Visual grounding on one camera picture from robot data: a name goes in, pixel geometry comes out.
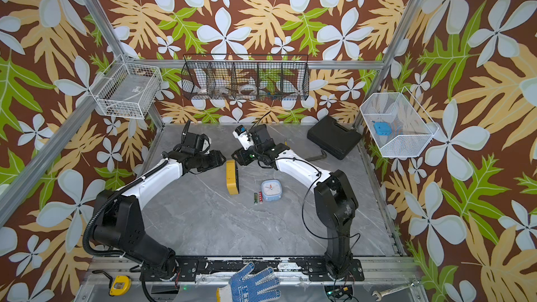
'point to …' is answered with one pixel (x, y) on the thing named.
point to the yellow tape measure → (120, 286)
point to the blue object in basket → (382, 128)
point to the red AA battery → (260, 196)
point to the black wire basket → (277, 77)
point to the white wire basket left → (127, 89)
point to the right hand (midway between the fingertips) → (235, 152)
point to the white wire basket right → (399, 125)
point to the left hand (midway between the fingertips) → (222, 158)
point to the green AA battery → (256, 198)
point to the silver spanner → (379, 295)
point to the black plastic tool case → (333, 138)
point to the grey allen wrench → (322, 156)
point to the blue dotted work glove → (249, 289)
